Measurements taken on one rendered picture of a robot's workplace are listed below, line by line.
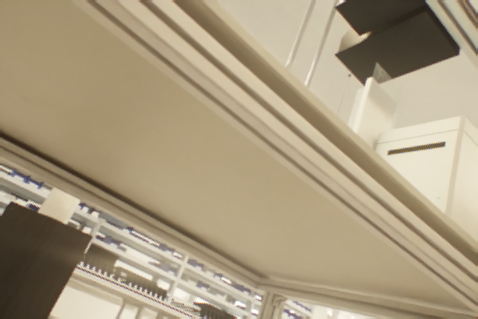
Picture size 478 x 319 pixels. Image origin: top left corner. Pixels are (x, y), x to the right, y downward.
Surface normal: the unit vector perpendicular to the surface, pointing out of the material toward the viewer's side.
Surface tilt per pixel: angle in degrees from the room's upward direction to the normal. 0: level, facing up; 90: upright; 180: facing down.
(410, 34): 177
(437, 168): 90
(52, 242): 90
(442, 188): 90
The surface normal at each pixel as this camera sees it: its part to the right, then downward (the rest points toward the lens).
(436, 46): -0.32, 0.83
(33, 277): 0.48, -0.22
